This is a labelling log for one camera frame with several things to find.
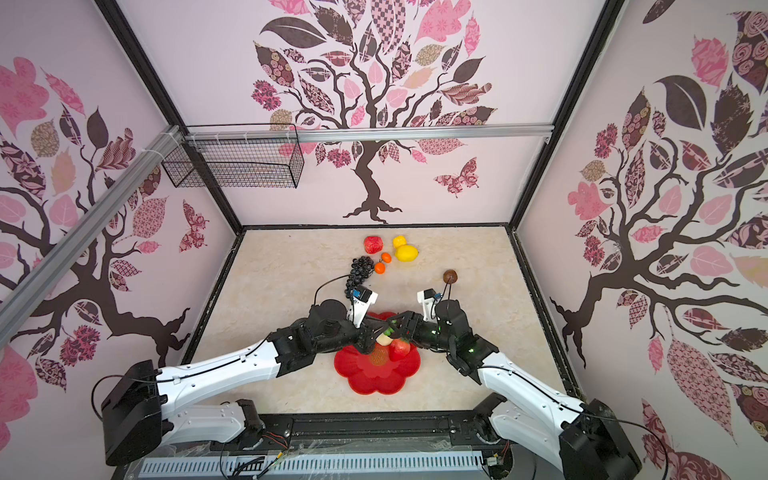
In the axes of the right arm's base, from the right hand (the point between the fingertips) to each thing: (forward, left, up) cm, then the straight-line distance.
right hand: (390, 324), depth 76 cm
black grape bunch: (+27, +10, -12) cm, 31 cm away
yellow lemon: (+34, -6, -12) cm, 37 cm away
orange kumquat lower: (+28, +4, -13) cm, 32 cm away
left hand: (-2, +1, +1) cm, 3 cm away
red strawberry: (-2, -2, -11) cm, 12 cm away
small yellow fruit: (+40, -4, -12) cm, 41 cm away
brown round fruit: (+24, -21, -13) cm, 34 cm away
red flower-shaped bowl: (-7, +5, -15) cm, 18 cm away
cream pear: (-2, +2, -4) cm, 5 cm away
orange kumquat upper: (+33, +1, -13) cm, 35 cm away
